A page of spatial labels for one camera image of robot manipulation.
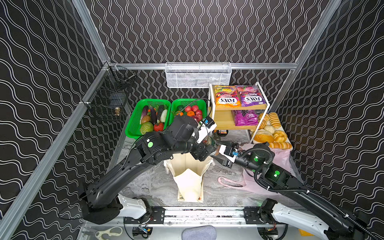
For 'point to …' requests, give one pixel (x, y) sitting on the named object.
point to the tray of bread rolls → (271, 131)
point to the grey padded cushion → (204, 232)
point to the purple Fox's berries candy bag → (250, 95)
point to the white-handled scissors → (98, 234)
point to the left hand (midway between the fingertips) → (211, 142)
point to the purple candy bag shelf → (245, 117)
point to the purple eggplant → (153, 115)
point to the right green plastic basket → (200, 103)
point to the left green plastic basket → (133, 127)
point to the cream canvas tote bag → (188, 173)
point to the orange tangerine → (191, 113)
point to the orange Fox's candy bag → (227, 96)
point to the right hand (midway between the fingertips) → (214, 145)
